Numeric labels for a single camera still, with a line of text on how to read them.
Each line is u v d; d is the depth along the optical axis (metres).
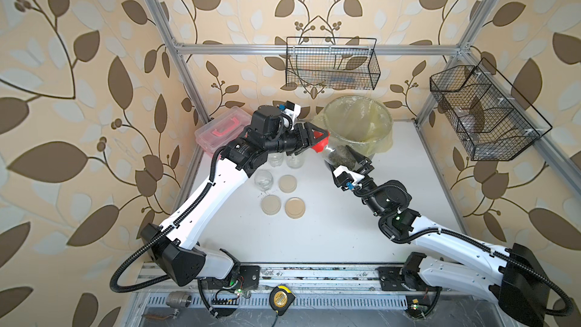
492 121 0.73
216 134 1.00
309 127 0.58
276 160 1.02
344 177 0.55
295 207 0.91
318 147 0.62
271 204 0.91
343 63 0.96
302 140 0.56
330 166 0.68
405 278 0.66
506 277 0.40
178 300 0.67
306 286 0.74
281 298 0.68
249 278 0.74
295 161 1.02
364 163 0.62
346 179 0.54
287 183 0.98
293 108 0.63
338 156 0.66
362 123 0.93
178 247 0.39
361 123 0.94
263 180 0.98
